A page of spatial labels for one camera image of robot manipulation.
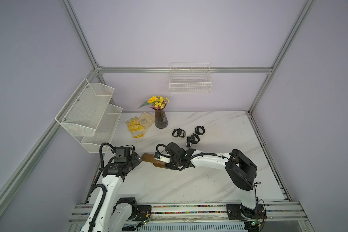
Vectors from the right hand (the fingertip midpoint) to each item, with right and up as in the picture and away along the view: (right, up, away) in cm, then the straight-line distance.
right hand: (168, 160), depth 89 cm
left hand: (-20, 0, -9) cm, 22 cm away
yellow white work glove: (-26, +20, +18) cm, 38 cm away
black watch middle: (+18, +13, +11) cm, 24 cm away
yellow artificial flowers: (-7, +37, +3) cm, 38 cm away
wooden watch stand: (-11, +3, -5) cm, 12 cm away
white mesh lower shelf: (-42, +19, +3) cm, 46 cm away
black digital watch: (+20, +19, +17) cm, 32 cm away
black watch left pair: (+6, +16, +15) cm, 23 cm away
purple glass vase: (-6, +26, +14) cm, 30 cm away
